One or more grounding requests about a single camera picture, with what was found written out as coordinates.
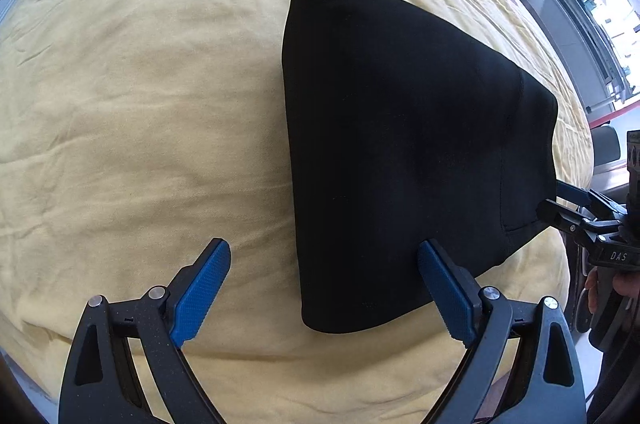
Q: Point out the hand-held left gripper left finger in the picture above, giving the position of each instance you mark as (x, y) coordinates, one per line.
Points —
(202, 294)

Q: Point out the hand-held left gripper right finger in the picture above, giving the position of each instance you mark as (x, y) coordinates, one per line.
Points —
(445, 291)

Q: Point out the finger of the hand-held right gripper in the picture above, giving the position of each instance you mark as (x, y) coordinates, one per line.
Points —
(570, 219)
(575, 193)

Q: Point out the black pants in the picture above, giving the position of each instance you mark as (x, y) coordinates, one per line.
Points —
(410, 143)

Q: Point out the person's right hand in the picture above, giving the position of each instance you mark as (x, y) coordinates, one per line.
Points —
(593, 294)

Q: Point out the grey chair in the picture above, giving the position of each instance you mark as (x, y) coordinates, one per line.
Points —
(609, 143)

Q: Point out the grey desk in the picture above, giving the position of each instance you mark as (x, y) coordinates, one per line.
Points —
(585, 18)

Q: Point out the yellow printed bedsheet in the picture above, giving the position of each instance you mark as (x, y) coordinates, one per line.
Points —
(150, 78)

